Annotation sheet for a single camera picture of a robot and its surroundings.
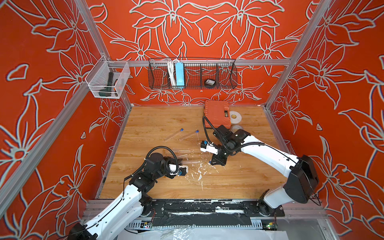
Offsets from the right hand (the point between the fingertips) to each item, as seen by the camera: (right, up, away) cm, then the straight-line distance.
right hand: (210, 162), depth 77 cm
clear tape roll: (+22, +16, +27) cm, 38 cm away
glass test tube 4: (-13, 0, +1) cm, 13 cm away
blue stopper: (-5, +14, +28) cm, 31 cm away
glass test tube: (-12, +11, +25) cm, 30 cm away
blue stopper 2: (-17, +15, +27) cm, 36 cm away
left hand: (-16, +2, +2) cm, 16 cm away
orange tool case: (+10, +28, +33) cm, 44 cm away
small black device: (+3, +47, +19) cm, 51 cm away
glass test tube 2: (-25, +10, +23) cm, 35 cm away
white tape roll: (+24, +24, +34) cm, 48 cm away
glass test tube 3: (-15, +2, +20) cm, 25 cm away
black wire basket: (+13, +56, +24) cm, 62 cm away
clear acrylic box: (-61, +47, +12) cm, 78 cm away
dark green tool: (-57, +38, +4) cm, 68 cm away
